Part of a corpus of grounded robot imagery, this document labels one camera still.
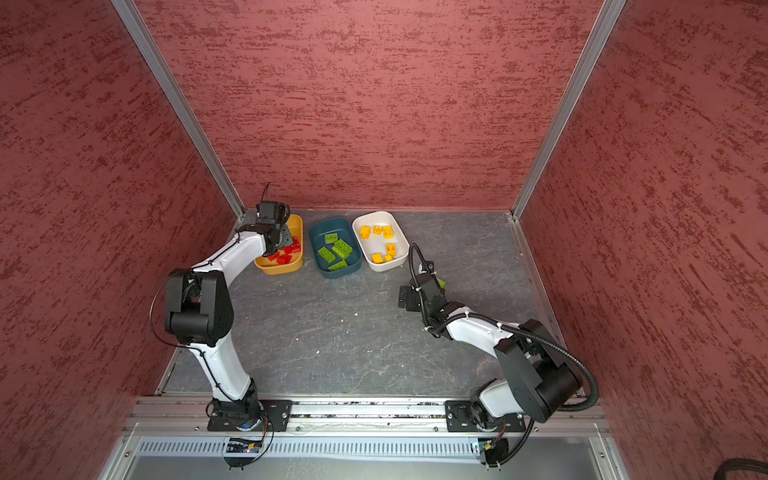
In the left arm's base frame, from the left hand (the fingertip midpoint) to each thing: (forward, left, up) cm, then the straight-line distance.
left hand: (278, 242), depth 97 cm
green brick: (+4, -20, -8) cm, 22 cm away
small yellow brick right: (+13, -28, -9) cm, 32 cm away
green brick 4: (-2, -19, -10) cm, 22 cm away
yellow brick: (+14, -36, -10) cm, 40 cm away
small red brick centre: (0, +1, -10) cm, 10 cm away
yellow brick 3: (+4, -38, -9) cm, 39 cm away
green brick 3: (+9, -15, -9) cm, 20 cm away
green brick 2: (+3, -14, -10) cm, 18 cm away
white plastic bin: (+11, -33, -11) cm, 37 cm away
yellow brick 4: (0, -37, -8) cm, 38 cm away
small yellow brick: (+15, -33, -10) cm, 37 cm away
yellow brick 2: (0, -33, -8) cm, 34 cm away
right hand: (-16, -45, -6) cm, 48 cm away
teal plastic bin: (+13, -20, -9) cm, 26 cm away
